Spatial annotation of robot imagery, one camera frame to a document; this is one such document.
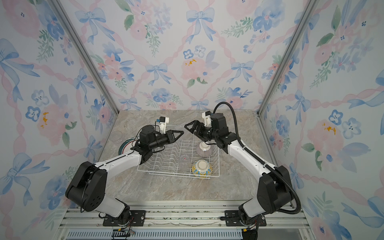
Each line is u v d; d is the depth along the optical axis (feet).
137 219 2.45
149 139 2.18
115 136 3.41
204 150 3.03
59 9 2.27
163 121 2.50
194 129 2.31
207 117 2.45
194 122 2.31
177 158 2.90
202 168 2.75
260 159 1.56
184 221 2.42
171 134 2.39
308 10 2.30
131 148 2.13
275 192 1.39
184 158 2.74
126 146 3.17
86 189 1.48
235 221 2.40
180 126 2.73
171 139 2.36
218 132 2.06
